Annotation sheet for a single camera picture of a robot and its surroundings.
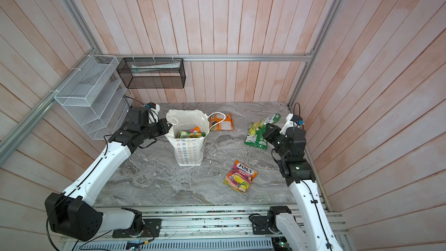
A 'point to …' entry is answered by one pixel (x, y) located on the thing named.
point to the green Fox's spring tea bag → (182, 134)
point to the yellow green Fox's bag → (271, 118)
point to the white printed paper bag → (189, 131)
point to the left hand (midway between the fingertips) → (172, 126)
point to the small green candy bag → (254, 137)
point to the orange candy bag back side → (227, 124)
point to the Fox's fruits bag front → (240, 176)
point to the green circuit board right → (281, 244)
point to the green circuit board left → (133, 245)
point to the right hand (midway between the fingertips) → (265, 121)
